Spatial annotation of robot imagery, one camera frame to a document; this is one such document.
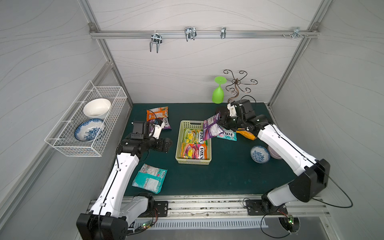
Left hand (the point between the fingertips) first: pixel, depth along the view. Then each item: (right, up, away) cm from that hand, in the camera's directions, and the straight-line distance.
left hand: (164, 141), depth 76 cm
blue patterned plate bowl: (-31, +7, -11) cm, 33 cm away
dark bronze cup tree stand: (+40, +31, +17) cm, 54 cm away
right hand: (+27, +10, +1) cm, 29 cm away
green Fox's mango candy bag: (+15, -1, +23) cm, 27 cm away
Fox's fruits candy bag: (+15, -9, +17) cm, 25 cm away
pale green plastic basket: (+14, +7, +28) cm, 32 cm away
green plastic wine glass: (+31, +28, +18) cm, 45 cm away
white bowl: (-32, +17, -4) cm, 37 cm away
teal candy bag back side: (-9, -22, +6) cm, 24 cm away
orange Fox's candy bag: (-14, +16, +35) cm, 41 cm away
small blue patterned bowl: (+57, -11, +16) cm, 60 cm away
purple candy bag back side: (+25, +6, +6) cm, 27 cm away
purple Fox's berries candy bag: (-4, +6, +28) cm, 29 cm away
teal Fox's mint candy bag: (+39, +1, +25) cm, 46 cm away
